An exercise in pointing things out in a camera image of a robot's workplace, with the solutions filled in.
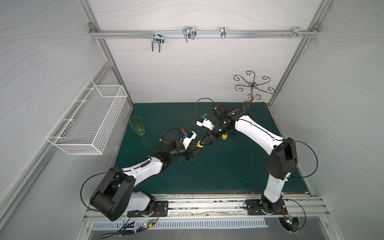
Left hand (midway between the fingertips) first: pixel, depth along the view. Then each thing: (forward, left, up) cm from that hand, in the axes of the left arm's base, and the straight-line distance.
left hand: (201, 148), depth 79 cm
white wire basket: (+1, +55, +16) cm, 58 cm away
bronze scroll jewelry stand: (+35, -31, +16) cm, 49 cm away
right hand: (+4, -1, +1) cm, 4 cm away
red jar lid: (+1, +9, +15) cm, 17 cm away
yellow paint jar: (+16, -16, -13) cm, 26 cm away
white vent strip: (-33, +37, -18) cm, 53 cm away
